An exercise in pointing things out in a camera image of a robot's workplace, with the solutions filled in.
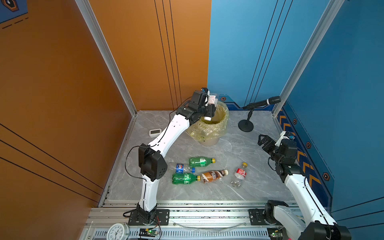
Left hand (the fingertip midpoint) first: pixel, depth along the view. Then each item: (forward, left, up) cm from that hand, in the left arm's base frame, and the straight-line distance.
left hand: (212, 106), depth 84 cm
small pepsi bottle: (-27, +16, -24) cm, 39 cm away
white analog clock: (-56, +43, -26) cm, 76 cm away
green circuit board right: (-56, -30, -31) cm, 71 cm away
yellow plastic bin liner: (-13, +5, -5) cm, 15 cm away
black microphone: (+4, -35, +1) cm, 36 cm away
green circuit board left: (-56, +32, -31) cm, 72 cm away
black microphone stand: (+9, -28, -27) cm, 40 cm away
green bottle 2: (-33, +15, -24) cm, 43 cm away
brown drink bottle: (-31, -1, -23) cm, 39 cm away
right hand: (-15, -28, -10) cm, 34 cm away
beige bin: (-8, -1, -26) cm, 27 cm away
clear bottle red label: (-30, -16, -25) cm, 42 cm away
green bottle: (-23, +5, -24) cm, 33 cm away
